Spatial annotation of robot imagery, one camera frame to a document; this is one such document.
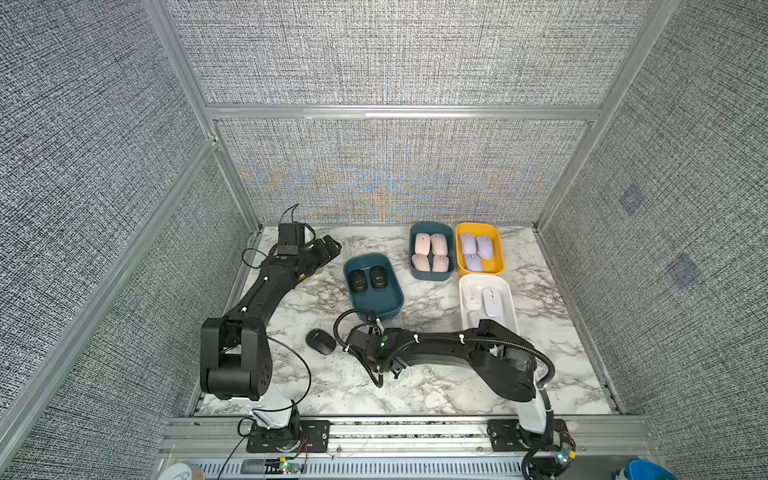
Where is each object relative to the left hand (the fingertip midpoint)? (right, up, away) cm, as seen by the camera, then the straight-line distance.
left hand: (337, 247), depth 89 cm
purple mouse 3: (+51, 0, +20) cm, 55 cm away
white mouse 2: (+49, -18, +8) cm, 53 cm away
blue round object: (+67, -47, -27) cm, 86 cm away
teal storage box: (+14, -18, +11) cm, 26 cm away
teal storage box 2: (+33, +8, +25) cm, 43 cm away
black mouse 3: (-5, -28, -2) cm, 28 cm away
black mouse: (+5, -11, +11) cm, 17 cm away
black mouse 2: (+12, -10, +12) cm, 20 cm away
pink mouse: (+27, -5, +17) cm, 32 cm away
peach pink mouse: (+28, +2, +22) cm, 36 cm away
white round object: (-32, -50, -23) cm, 64 cm away
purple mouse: (+46, -5, +17) cm, 49 cm away
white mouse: (+42, -22, +4) cm, 48 cm away
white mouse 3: (+43, -16, +8) cm, 46 cm away
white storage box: (+52, -21, +2) cm, 56 cm away
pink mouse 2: (+34, -5, +17) cm, 38 cm away
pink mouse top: (+34, +2, +23) cm, 41 cm away
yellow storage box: (+52, -7, +17) cm, 55 cm away
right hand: (+11, -28, -2) cm, 31 cm away
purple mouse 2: (+45, +2, +20) cm, 49 cm away
